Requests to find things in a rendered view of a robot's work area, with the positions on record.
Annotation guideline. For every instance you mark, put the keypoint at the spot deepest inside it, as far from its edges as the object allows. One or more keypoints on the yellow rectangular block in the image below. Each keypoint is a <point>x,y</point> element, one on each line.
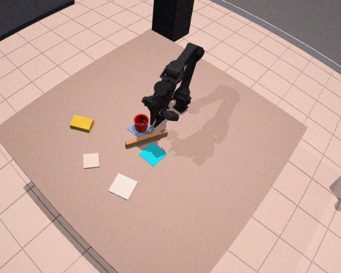
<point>81,123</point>

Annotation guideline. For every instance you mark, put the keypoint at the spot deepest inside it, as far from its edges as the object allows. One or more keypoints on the red cup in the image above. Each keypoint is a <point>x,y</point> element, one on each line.
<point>139,120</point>

